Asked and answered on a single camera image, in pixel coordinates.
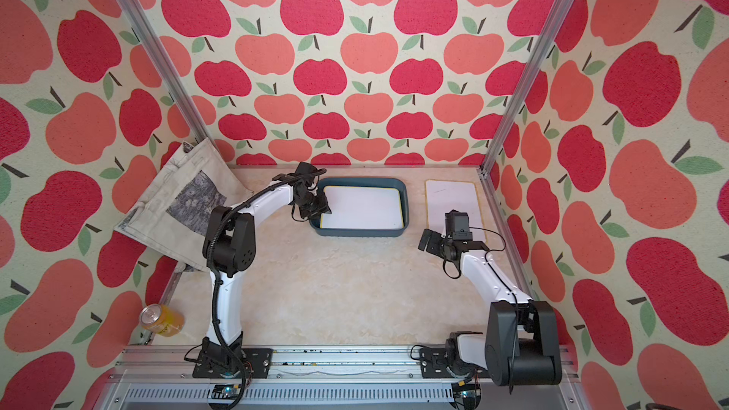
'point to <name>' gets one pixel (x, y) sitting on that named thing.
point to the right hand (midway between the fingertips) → (437, 248)
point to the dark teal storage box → (377, 182)
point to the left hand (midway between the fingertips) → (331, 216)
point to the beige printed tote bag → (172, 217)
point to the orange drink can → (162, 319)
